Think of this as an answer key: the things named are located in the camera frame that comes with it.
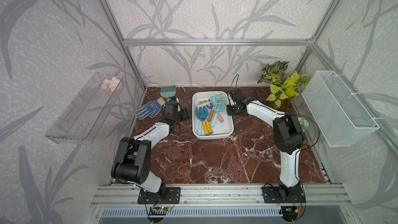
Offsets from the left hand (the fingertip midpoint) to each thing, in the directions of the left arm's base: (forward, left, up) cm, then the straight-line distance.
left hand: (186, 111), depth 93 cm
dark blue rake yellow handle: (+4, -9, -8) cm, 13 cm away
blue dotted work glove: (+11, +27, -12) cm, 31 cm away
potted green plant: (+9, -58, +13) cm, 60 cm away
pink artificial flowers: (+1, +35, +21) cm, 41 cm away
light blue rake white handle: (-2, -17, -9) cm, 19 cm away
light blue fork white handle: (+13, -21, -8) cm, 26 cm away
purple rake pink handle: (+9, -14, -9) cm, 19 cm away
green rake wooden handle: (+4, -15, -8) cm, 18 cm away
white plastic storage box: (-7, -21, -10) cm, 24 cm away
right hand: (+5, -27, -4) cm, 28 cm away
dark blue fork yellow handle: (+4, -9, -8) cm, 13 cm away
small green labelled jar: (-7, -70, -2) cm, 71 cm away
